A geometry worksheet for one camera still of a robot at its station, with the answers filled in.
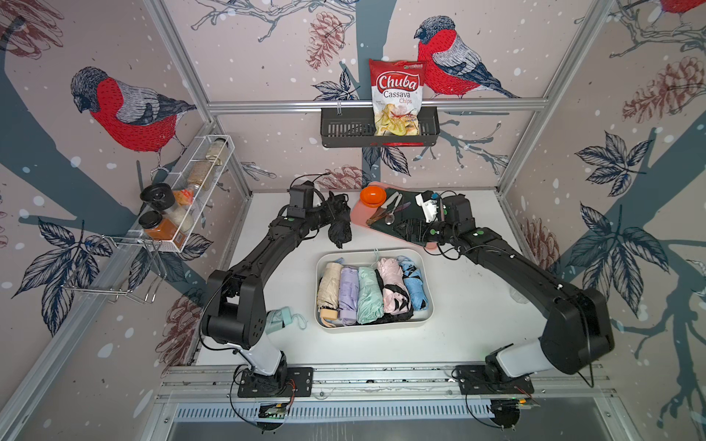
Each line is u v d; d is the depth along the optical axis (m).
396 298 0.79
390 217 1.11
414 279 0.87
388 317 0.80
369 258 0.93
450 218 0.66
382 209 1.14
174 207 0.64
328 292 0.81
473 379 0.72
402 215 1.11
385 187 1.22
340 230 0.83
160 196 0.62
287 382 0.72
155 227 0.59
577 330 0.43
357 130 1.07
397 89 0.83
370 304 0.77
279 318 0.83
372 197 1.15
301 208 0.68
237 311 0.45
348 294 0.80
